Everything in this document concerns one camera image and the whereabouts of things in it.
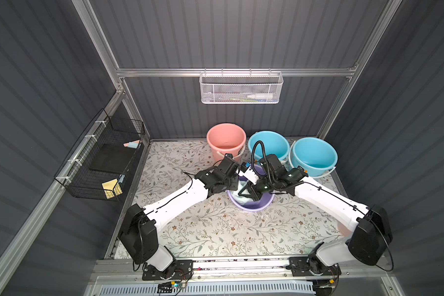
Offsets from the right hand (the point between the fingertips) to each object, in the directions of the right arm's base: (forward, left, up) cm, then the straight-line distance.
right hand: (240, 194), depth 75 cm
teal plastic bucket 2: (+32, -20, -3) cm, 38 cm away
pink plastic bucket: (+40, +6, -8) cm, 41 cm away
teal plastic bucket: (+26, -41, -6) cm, 49 cm away
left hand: (+6, +2, -1) cm, 7 cm away
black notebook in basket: (+11, +53, +10) cm, 55 cm away
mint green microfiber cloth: (-3, 0, +2) cm, 3 cm away
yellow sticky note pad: (-6, +43, +16) cm, 46 cm away
